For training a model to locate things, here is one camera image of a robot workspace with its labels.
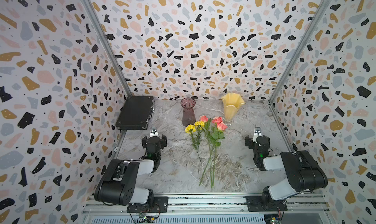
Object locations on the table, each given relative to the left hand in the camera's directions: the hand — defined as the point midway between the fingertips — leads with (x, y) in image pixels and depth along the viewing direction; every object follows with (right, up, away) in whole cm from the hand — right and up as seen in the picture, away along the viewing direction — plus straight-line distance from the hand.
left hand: (155, 135), depth 91 cm
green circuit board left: (+2, -37, -21) cm, 43 cm away
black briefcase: (-19, +14, +18) cm, 30 cm away
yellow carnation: (+21, +3, +9) cm, 23 cm away
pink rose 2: (+39, +9, +12) cm, 42 cm away
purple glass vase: (+20, +12, +7) cm, 25 cm away
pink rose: (+31, +9, +14) cm, 36 cm away
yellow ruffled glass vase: (+50, +22, +8) cm, 55 cm away
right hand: (+65, 0, +2) cm, 65 cm away
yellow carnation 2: (+27, +4, +12) cm, 30 cm away
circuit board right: (+63, -38, -20) cm, 76 cm away
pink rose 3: (+40, -2, +6) cm, 40 cm away
